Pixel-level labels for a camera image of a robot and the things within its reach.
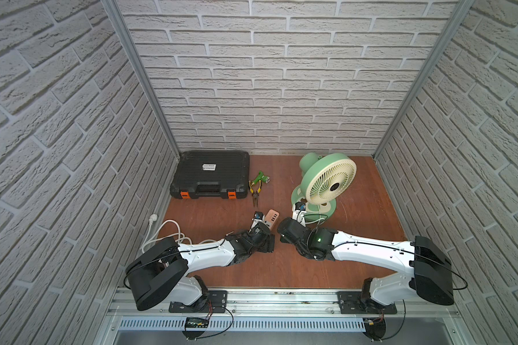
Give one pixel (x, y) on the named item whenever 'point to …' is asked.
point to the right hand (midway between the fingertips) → (286, 226)
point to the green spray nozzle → (261, 177)
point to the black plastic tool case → (211, 175)
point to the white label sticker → (209, 167)
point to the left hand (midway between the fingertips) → (262, 231)
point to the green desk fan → (325, 180)
